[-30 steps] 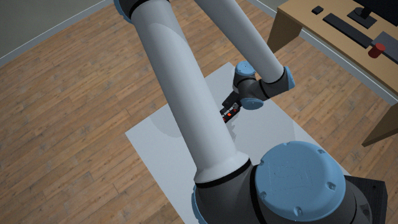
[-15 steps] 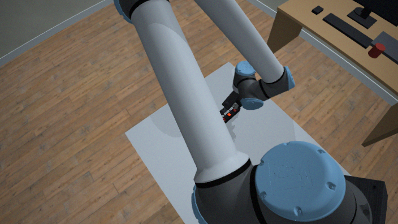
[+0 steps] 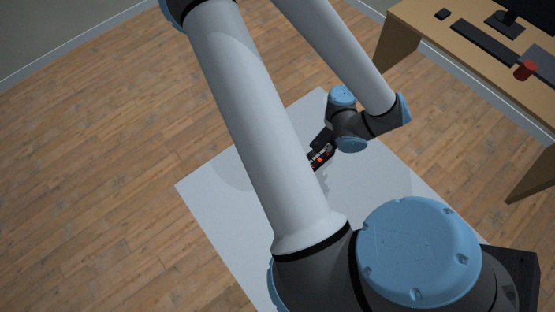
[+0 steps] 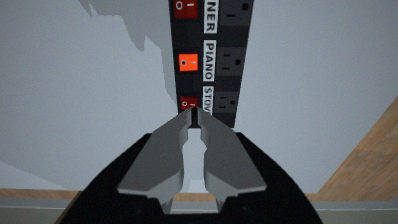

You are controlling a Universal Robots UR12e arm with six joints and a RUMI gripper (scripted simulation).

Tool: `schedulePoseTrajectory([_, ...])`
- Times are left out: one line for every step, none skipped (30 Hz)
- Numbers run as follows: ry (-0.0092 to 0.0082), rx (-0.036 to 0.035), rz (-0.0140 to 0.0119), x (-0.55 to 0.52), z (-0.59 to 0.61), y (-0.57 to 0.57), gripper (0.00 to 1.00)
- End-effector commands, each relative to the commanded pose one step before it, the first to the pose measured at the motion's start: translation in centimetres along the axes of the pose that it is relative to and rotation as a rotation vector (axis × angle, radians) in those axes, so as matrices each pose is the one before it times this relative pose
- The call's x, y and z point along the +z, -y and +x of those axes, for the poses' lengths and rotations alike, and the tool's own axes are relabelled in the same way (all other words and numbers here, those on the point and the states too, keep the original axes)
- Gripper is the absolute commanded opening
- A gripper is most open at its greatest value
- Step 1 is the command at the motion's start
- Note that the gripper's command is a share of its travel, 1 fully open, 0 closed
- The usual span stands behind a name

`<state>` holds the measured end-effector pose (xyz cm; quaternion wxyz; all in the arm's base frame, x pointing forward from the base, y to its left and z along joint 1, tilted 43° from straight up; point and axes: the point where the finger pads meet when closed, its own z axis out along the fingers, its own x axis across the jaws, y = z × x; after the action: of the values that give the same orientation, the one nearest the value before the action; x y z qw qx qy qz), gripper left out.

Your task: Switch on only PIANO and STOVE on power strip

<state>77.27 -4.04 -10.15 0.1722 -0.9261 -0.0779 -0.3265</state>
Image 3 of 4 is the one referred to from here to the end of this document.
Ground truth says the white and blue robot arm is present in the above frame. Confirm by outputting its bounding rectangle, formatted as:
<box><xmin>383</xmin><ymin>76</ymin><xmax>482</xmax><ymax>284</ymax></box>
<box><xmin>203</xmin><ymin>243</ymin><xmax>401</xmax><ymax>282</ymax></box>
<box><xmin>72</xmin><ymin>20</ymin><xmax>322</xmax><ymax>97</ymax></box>
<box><xmin>158</xmin><ymin>0</ymin><xmax>520</xmax><ymax>312</ymax></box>

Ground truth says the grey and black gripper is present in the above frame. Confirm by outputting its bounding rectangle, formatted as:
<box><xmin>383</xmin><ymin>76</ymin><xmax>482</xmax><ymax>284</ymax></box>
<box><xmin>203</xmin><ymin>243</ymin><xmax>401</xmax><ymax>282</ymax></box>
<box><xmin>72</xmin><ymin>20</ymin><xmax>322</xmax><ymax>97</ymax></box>
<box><xmin>323</xmin><ymin>136</ymin><xmax>337</xmax><ymax>152</ymax></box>

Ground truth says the black power strip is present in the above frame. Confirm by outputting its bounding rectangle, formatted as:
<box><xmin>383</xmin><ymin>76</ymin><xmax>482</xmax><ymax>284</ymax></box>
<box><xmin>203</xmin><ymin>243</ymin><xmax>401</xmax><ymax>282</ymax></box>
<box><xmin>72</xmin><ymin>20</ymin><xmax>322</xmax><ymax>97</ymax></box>
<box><xmin>306</xmin><ymin>148</ymin><xmax>335</xmax><ymax>172</ymax></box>

